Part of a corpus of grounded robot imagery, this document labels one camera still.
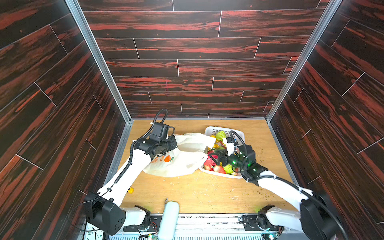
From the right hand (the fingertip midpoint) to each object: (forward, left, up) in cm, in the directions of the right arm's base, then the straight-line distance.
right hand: (215, 150), depth 81 cm
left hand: (+1, +21, +5) cm, 21 cm away
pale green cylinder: (-32, +23, -14) cm, 42 cm away
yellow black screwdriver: (-18, +48, -16) cm, 53 cm away
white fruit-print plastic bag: (-9, +16, +7) cm, 19 cm away
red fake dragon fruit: (-4, +3, -6) cm, 8 cm away
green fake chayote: (+16, -5, -6) cm, 17 cm away
